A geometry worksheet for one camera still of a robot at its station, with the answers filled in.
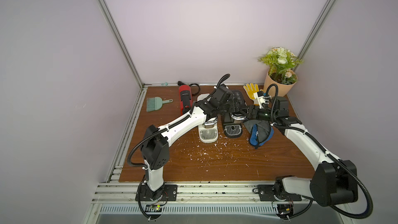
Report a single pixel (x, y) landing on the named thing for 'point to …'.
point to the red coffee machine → (185, 98)
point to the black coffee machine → (234, 117)
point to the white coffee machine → (208, 131)
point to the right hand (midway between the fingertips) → (242, 109)
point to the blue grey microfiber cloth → (261, 131)
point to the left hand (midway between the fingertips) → (239, 107)
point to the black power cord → (179, 83)
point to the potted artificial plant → (282, 71)
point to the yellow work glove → (251, 89)
